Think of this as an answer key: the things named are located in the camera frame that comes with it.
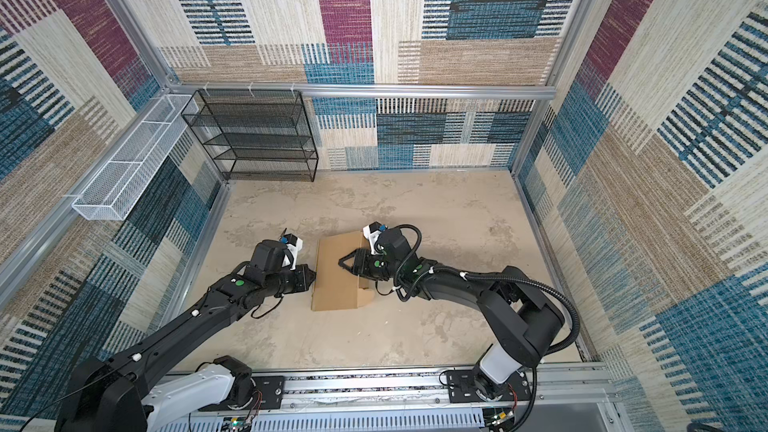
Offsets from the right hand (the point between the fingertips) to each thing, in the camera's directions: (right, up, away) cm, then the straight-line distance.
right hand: (344, 269), depth 81 cm
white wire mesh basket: (-53, +22, -9) cm, 58 cm away
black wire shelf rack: (-36, +42, +27) cm, 62 cm away
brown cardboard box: (-2, -4, -1) cm, 5 cm away
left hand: (-7, -1, +1) cm, 7 cm away
